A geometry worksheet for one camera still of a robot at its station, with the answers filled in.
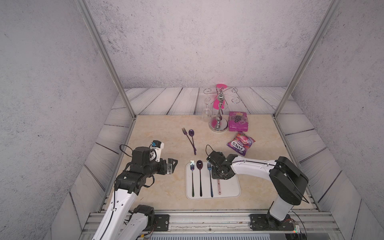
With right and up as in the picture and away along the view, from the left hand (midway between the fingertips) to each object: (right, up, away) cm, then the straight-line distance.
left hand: (171, 160), depth 74 cm
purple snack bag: (+42, +20, +34) cm, 58 cm away
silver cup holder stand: (+29, +18, +41) cm, 54 cm away
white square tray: (+31, -17, +9) cm, 36 cm away
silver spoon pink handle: (+25, -17, +9) cm, 31 cm away
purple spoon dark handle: (+9, +12, +34) cm, 37 cm away
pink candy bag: (+42, +5, +28) cm, 51 cm away
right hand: (+24, -12, +14) cm, 30 cm away
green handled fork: (+10, -8, +20) cm, 23 cm away
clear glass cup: (+19, +26, +26) cm, 41 cm away
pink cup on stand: (+26, +31, +18) cm, 45 cm away
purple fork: (+4, +12, +37) cm, 39 cm away
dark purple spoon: (+14, -7, +18) cm, 24 cm away
